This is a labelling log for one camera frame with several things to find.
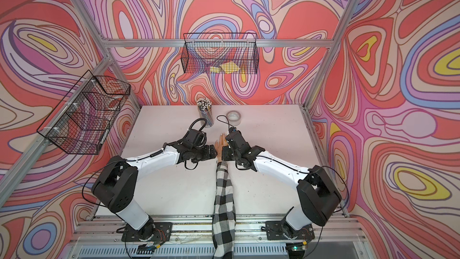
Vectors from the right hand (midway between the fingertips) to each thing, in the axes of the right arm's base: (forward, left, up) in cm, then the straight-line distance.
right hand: (225, 155), depth 85 cm
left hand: (+3, +6, -4) cm, 7 cm away
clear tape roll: (+32, -6, -8) cm, 34 cm away
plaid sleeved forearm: (-27, +1, -4) cm, 28 cm away
